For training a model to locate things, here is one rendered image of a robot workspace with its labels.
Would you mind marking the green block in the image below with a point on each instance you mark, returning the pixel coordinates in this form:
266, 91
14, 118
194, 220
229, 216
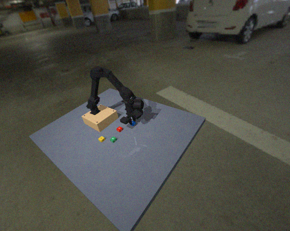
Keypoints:
113, 139

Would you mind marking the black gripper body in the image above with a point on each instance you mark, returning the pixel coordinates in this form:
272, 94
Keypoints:
126, 119

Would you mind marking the red block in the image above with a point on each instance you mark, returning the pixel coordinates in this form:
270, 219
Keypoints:
119, 129

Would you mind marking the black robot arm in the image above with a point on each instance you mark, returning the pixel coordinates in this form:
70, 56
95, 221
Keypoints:
125, 92

